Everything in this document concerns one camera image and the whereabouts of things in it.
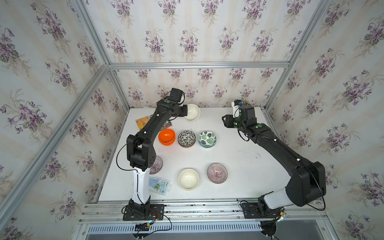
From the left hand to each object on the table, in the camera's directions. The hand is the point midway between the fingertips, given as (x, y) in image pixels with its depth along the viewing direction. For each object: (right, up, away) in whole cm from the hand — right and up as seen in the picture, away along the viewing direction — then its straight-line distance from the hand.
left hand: (187, 112), depth 91 cm
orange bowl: (-14, -16, +6) cm, 22 cm away
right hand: (+23, -3, -7) cm, 24 cm away
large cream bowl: (+1, -38, -8) cm, 39 cm away
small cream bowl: (+4, 0, +2) cm, 4 cm away
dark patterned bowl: (-1, -17, +7) cm, 18 cm away
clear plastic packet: (-15, -41, -9) cm, 45 cm away
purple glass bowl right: (+17, -36, -6) cm, 40 cm away
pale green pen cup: (+40, +8, +12) cm, 42 cm away
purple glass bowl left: (-18, -32, -3) cm, 37 cm away
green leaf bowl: (+13, -17, +7) cm, 23 cm away
